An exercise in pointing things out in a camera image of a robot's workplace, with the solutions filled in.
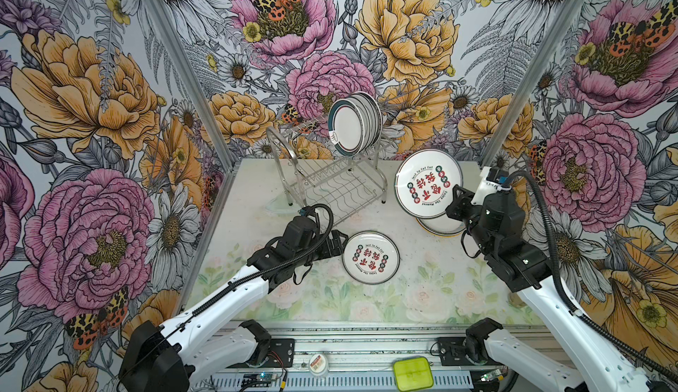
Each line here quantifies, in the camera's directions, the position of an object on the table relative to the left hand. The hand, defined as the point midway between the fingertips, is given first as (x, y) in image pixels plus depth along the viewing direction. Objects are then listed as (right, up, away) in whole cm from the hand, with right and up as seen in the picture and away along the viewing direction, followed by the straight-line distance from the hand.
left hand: (335, 249), depth 79 cm
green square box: (+21, -31, -8) cm, 38 cm away
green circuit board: (-20, -33, -8) cm, 39 cm away
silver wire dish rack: (+1, +18, +28) cm, 34 cm away
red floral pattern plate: (+12, -6, +14) cm, 19 cm away
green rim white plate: (+3, +37, +6) cm, 38 cm away
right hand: (+31, +16, -9) cm, 36 cm away
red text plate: (+25, +19, -3) cm, 32 cm away
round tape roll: (-3, -24, -15) cm, 28 cm away
